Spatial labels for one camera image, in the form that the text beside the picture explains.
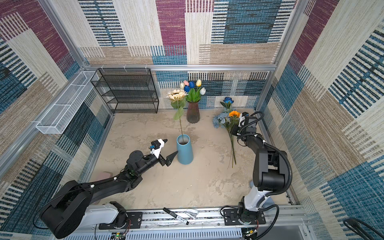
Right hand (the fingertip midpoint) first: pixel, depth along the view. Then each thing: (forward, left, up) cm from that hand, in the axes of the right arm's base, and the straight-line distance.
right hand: (232, 128), depth 96 cm
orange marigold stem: (+4, -2, +2) cm, 5 cm away
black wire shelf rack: (+33, +72, +6) cm, 80 cm away
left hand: (-16, +36, +10) cm, 40 cm away
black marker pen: (-46, +34, -9) cm, 58 cm away
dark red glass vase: (+14, +24, -1) cm, 28 cm away
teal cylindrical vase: (-18, +29, +8) cm, 35 cm away
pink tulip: (+23, +28, +19) cm, 41 cm away
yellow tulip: (+21, +20, +19) cm, 35 cm away
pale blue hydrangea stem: (+12, +6, -6) cm, 15 cm away
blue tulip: (+21, +24, +19) cm, 37 cm away
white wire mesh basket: (-9, +88, +24) cm, 92 cm away
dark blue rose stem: (+23, -1, +2) cm, 23 cm away
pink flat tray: (-24, +79, -9) cm, 83 cm away
